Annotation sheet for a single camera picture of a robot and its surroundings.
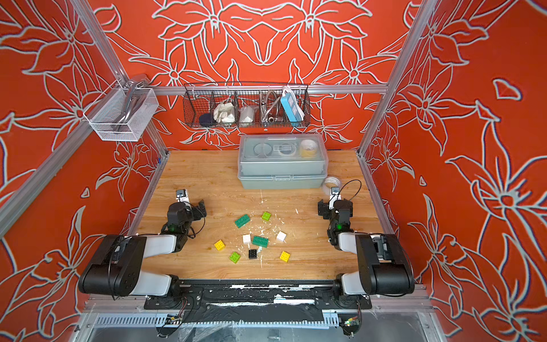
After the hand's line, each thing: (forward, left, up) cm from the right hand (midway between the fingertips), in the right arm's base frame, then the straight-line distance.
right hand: (330, 198), depth 92 cm
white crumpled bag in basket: (+28, +48, +25) cm, 61 cm away
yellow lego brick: (-24, +20, -6) cm, 32 cm away
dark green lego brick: (-18, +30, -5) cm, 36 cm away
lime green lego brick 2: (-25, +40, -6) cm, 47 cm away
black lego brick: (-23, +33, -5) cm, 41 cm away
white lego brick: (-17, +36, -6) cm, 40 cm away
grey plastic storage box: (+14, +21, +9) cm, 27 cm away
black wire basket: (+38, +39, +23) cm, 59 cm away
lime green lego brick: (-7, +29, -5) cm, 30 cm away
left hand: (-2, +62, -1) cm, 62 cm away
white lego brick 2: (-15, +22, -6) cm, 27 cm away
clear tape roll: (+12, -2, -5) cm, 13 cm away
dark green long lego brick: (-9, +39, -5) cm, 40 cm away
